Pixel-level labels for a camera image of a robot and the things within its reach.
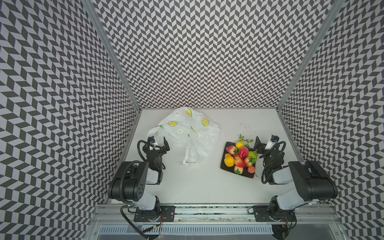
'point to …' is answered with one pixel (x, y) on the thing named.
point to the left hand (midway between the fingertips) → (157, 138)
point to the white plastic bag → (191, 129)
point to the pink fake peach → (251, 169)
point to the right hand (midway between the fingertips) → (262, 140)
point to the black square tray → (227, 161)
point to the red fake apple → (243, 152)
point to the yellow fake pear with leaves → (242, 143)
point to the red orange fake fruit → (232, 149)
